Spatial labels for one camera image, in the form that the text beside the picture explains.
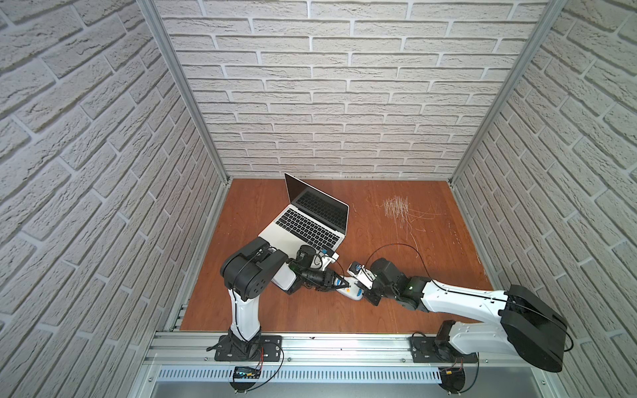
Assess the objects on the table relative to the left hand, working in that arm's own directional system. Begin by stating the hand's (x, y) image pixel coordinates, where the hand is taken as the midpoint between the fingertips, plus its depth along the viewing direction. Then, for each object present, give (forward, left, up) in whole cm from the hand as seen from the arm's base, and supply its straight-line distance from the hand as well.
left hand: (344, 281), depth 85 cm
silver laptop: (+28, +12, -1) cm, 30 cm away
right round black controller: (-28, -30, -2) cm, 41 cm away
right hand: (-2, -4, +1) cm, 5 cm away
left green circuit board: (-26, +30, -4) cm, 40 cm away
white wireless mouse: (-3, -3, 0) cm, 4 cm away
